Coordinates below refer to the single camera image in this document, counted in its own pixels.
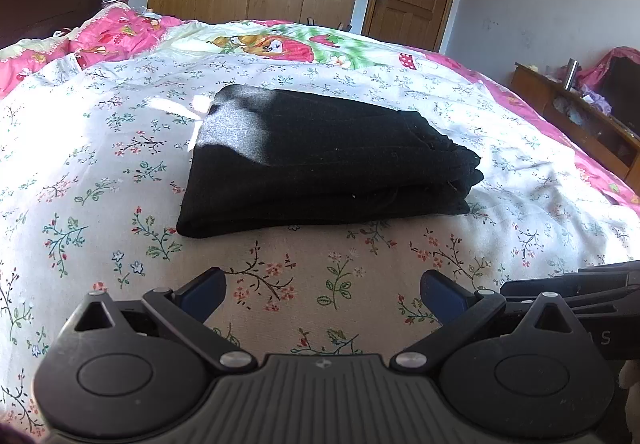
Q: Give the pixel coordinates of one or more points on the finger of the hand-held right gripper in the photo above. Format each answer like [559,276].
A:
[600,281]

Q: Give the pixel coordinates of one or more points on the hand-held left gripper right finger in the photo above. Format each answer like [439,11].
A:
[442,296]

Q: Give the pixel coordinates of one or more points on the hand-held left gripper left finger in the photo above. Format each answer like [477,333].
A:
[202,295]

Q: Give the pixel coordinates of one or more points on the black pants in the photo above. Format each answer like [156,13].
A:
[325,169]

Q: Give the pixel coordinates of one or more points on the wooden side cabinet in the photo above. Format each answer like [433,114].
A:
[590,124]

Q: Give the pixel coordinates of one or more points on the white floral quilt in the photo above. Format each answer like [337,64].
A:
[100,164]

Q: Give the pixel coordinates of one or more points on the pink cloth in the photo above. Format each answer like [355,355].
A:
[600,67]

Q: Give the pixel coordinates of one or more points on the cartoon print bedsheet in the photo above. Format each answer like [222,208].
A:
[310,42]

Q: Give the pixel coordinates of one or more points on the pink printed blanket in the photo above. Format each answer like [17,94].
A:
[115,32]

